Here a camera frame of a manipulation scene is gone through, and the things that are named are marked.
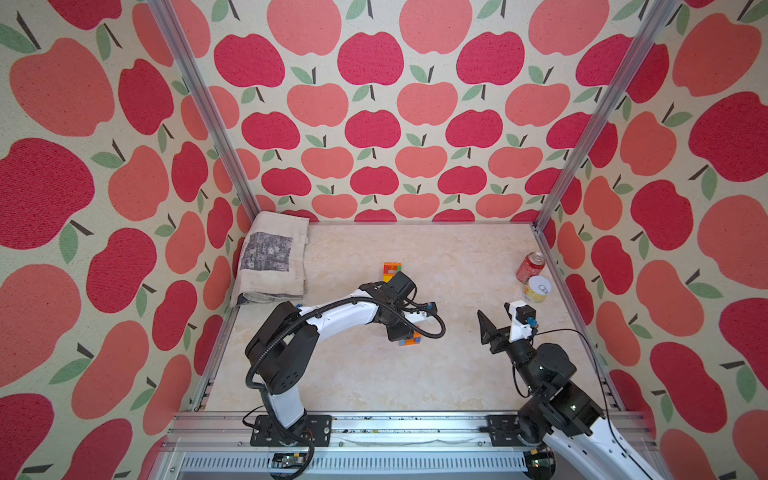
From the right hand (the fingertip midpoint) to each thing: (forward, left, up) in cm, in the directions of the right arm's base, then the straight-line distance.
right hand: (497, 316), depth 73 cm
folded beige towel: (+22, +71, -13) cm, 75 cm away
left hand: (0, +21, -15) cm, 25 cm away
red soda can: (+25, -17, -11) cm, 33 cm away
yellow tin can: (+20, -20, -15) cm, 31 cm away
